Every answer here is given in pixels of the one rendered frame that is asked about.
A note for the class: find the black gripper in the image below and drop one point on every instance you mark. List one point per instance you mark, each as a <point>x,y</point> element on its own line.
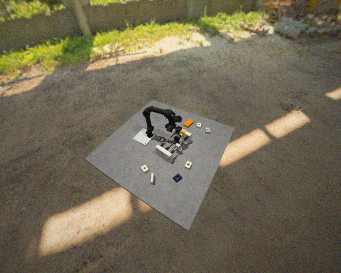
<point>174,125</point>

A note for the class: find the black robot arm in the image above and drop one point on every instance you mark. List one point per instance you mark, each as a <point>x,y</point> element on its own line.
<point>167,113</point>

